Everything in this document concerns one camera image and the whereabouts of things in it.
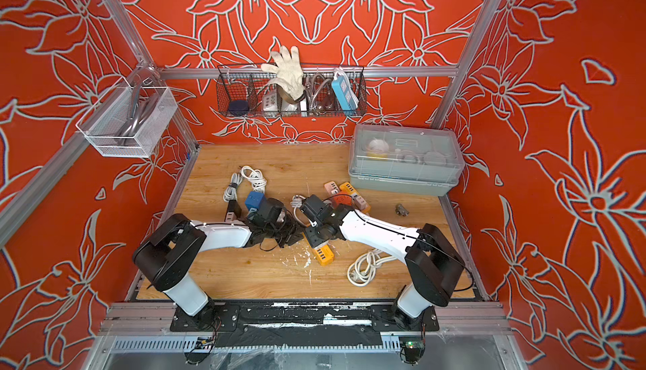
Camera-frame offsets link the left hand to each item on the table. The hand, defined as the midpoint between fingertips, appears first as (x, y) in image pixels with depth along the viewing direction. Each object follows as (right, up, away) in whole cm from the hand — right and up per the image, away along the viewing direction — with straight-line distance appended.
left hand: (309, 230), depth 88 cm
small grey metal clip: (+36, +6, +7) cm, 37 cm away
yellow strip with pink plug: (+19, +9, +3) cm, 21 cm away
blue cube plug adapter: (-21, +11, +3) cm, 24 cm away
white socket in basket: (-15, +47, +6) cm, 50 cm away
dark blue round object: (-28, +46, +7) cm, 55 cm away
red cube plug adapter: (+12, +11, +2) cm, 16 cm away
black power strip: (-28, +6, +2) cm, 29 cm away
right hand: (+1, 0, -5) cm, 5 cm away
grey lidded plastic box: (+36, +26, +6) cm, 44 cm away
